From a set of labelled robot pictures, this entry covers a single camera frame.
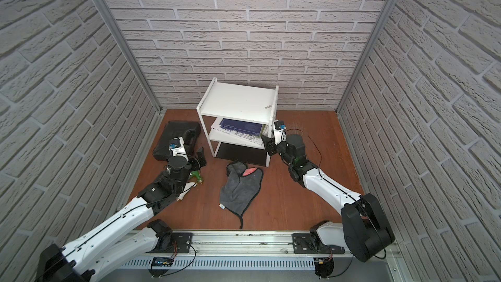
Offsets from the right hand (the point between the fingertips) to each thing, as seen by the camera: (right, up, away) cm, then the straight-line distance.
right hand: (270, 132), depth 83 cm
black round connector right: (+19, -49, -12) cm, 54 cm away
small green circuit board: (-40, -48, -12) cm, 63 cm away
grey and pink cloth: (-13, -25, +3) cm, 28 cm away
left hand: (-33, -5, -4) cm, 34 cm away
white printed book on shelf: (-6, -3, +1) cm, 7 cm away
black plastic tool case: (-43, 0, +20) cm, 47 cm away
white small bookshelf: (-14, +12, -8) cm, 20 cm away
